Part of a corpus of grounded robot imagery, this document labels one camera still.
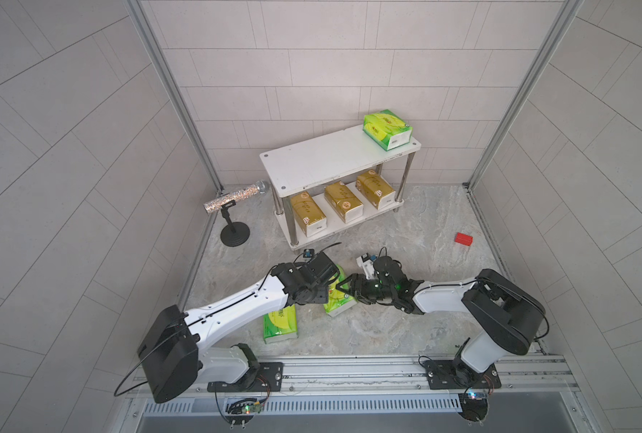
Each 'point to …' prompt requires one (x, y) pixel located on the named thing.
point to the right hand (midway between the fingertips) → (341, 292)
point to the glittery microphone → (260, 188)
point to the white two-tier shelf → (302, 166)
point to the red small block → (462, 238)
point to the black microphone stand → (235, 234)
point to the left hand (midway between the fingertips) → (322, 293)
